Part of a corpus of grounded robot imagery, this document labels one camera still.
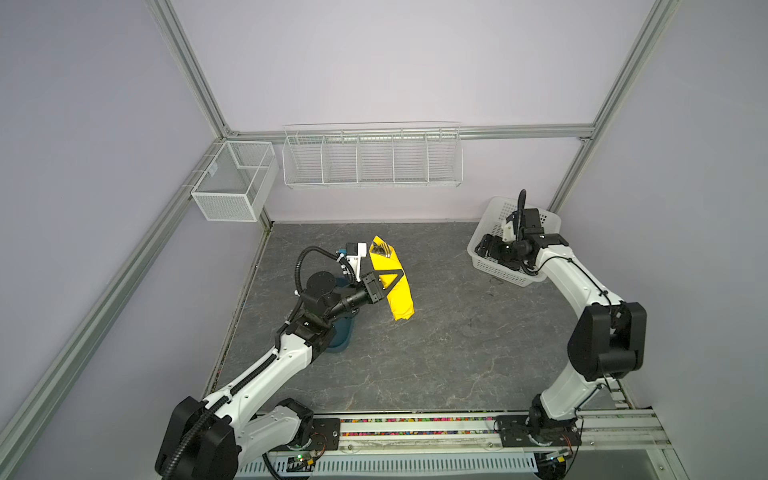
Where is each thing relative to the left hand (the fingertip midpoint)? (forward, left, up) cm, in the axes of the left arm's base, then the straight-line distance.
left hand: (404, 279), depth 68 cm
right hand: (+17, -28, -15) cm, 36 cm away
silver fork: (+6, +5, +4) cm, 9 cm away
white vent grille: (-31, +32, -30) cm, 54 cm away
